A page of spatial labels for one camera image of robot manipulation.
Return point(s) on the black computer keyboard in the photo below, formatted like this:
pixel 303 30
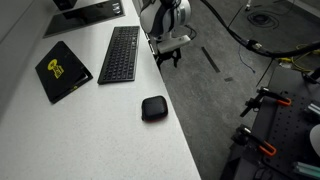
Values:
pixel 120 55

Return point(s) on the white metal leg with caster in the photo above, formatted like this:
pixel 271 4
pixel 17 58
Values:
pixel 248 5

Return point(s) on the black perforated robot table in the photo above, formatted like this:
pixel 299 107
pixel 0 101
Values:
pixel 286 130

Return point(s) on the long silver aluminium profile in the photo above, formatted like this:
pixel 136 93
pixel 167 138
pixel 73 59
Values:
pixel 306 169

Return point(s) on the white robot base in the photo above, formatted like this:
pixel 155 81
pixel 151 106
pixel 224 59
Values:
pixel 316 140

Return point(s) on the long black floor strip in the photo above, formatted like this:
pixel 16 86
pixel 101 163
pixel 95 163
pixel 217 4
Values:
pixel 210 59

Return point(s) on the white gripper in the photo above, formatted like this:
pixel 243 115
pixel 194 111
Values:
pixel 171 44

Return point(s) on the black glossy monitor base plate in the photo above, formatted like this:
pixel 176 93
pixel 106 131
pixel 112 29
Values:
pixel 83 16

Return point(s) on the black notebook with yellow logo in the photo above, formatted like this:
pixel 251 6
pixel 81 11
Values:
pixel 60 71

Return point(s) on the black mount bracket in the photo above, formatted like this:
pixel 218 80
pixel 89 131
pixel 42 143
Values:
pixel 313 76

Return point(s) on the black pouch with red zipper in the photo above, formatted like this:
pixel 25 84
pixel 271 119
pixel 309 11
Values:
pixel 154 107

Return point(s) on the short silver aluminium profile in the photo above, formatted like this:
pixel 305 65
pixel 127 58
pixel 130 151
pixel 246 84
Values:
pixel 313 109

